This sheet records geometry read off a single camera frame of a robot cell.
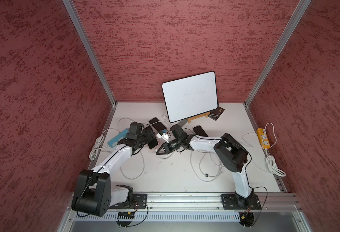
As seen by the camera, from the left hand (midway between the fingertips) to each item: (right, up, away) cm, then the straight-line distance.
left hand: (151, 138), depth 88 cm
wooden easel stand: (+39, +14, +21) cm, 46 cm away
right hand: (+4, -10, -4) cm, 11 cm away
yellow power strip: (+74, -2, +6) cm, 75 cm away
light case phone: (+2, +6, +16) cm, 17 cm away
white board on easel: (+26, +28, +12) cm, 40 cm away
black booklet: (+46, +14, +23) cm, 54 cm away
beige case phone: (+32, +3, +14) cm, 36 cm away
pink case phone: (+1, -3, -4) cm, 5 cm away
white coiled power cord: (+74, -14, -1) cm, 76 cm away
